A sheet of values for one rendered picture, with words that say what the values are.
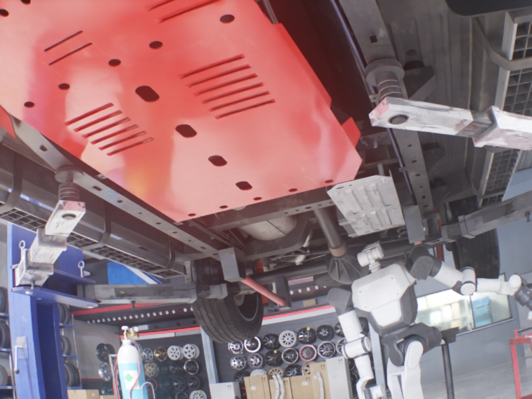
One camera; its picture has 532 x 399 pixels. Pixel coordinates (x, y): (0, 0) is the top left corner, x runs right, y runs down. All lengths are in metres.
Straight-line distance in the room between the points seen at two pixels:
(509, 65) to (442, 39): 0.28
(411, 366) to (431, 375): 9.62
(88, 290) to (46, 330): 0.37
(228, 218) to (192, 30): 1.53
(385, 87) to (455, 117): 0.19
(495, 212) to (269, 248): 1.29
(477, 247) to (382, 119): 1.84
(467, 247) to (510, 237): 9.47
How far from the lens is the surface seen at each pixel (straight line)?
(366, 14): 1.13
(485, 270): 3.03
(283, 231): 2.81
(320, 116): 1.40
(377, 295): 2.36
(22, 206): 1.91
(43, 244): 1.82
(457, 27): 1.53
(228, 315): 3.17
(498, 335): 12.09
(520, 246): 12.38
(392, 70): 1.24
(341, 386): 12.81
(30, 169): 1.94
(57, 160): 1.55
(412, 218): 2.43
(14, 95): 1.22
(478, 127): 1.36
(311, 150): 1.56
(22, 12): 1.00
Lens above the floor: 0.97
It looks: 18 degrees up
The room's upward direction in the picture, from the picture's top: 8 degrees counter-clockwise
